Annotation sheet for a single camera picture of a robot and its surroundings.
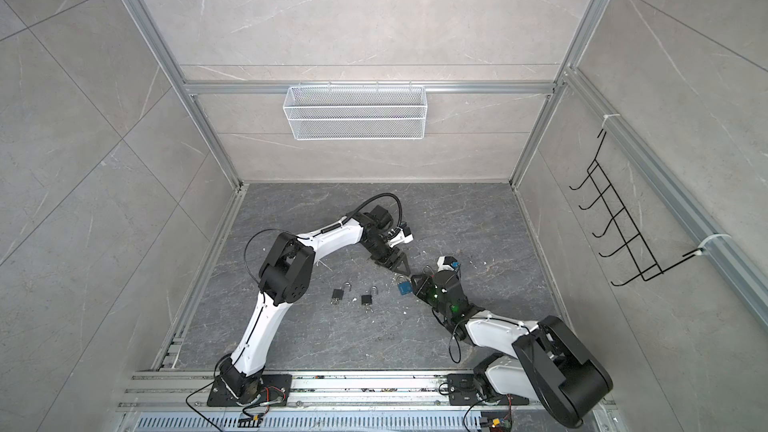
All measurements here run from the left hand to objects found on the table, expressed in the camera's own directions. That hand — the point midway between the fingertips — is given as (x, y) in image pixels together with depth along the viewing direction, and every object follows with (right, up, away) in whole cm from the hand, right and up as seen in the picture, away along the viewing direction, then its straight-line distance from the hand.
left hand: (403, 265), depth 93 cm
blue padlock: (+1, -6, -2) cm, 6 cm away
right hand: (+3, -3, -4) cm, 6 cm away
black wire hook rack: (+48, +9, -28) cm, 56 cm away
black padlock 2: (-11, -10, -4) cm, 15 cm away
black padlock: (-20, -8, -3) cm, 22 cm away
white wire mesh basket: (-17, +51, +8) cm, 54 cm away
